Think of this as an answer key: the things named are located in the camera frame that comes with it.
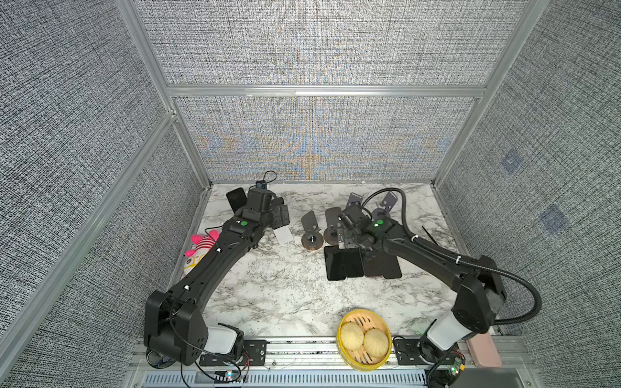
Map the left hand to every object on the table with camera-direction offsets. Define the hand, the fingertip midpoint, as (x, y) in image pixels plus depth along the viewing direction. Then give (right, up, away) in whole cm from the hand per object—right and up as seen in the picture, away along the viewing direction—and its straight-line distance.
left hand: (274, 210), depth 83 cm
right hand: (+28, -9, +2) cm, 29 cm away
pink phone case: (+64, -42, -11) cm, 77 cm away
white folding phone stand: (+1, -11, +17) cm, 20 cm away
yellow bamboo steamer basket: (+26, -43, -13) cm, 52 cm away
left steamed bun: (+25, -37, -12) cm, 46 cm away
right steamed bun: (+31, -38, -13) cm, 51 cm away
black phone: (+22, -20, +9) cm, 31 cm away
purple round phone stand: (+31, +5, +16) cm, 35 cm away
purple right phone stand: (+46, +3, +19) cm, 50 cm away
